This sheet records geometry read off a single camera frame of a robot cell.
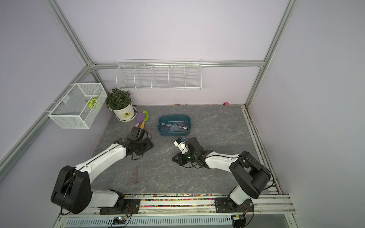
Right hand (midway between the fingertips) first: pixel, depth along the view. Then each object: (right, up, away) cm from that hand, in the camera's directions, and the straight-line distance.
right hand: (173, 158), depth 83 cm
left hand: (-14, +7, +4) cm, 16 cm away
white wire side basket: (-55, +30, -1) cm, 63 cm away
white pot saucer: (-34, +28, +32) cm, 54 cm away
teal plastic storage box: (+6, +22, +27) cm, 36 cm away
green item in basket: (-47, +34, -2) cm, 58 cm away
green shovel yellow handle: (-24, +24, +29) cm, 45 cm away
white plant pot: (-38, +28, +22) cm, 52 cm away
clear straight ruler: (-4, +19, +22) cm, 30 cm away
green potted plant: (-41, +37, +15) cm, 57 cm away
